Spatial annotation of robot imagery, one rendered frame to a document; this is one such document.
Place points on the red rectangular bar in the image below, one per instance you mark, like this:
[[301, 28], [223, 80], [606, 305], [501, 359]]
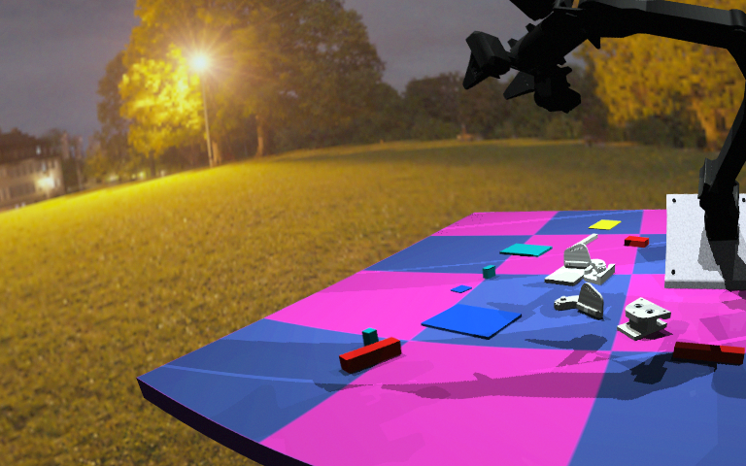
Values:
[[372, 354]]

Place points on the small blue flat plate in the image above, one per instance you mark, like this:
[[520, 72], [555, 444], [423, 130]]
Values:
[[460, 289]]

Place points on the yellow rectangular block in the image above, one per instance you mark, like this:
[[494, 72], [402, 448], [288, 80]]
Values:
[[604, 225]]

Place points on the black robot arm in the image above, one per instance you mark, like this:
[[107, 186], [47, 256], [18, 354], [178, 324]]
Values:
[[566, 28]]

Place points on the cyan flat plate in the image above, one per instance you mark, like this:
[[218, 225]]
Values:
[[526, 250]]

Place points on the blue flat square plate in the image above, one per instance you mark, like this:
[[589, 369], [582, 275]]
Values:
[[473, 321]]

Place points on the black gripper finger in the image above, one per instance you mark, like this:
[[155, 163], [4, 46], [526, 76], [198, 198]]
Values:
[[522, 84], [474, 74]]

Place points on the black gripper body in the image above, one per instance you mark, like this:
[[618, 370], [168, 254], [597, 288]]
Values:
[[492, 57]]

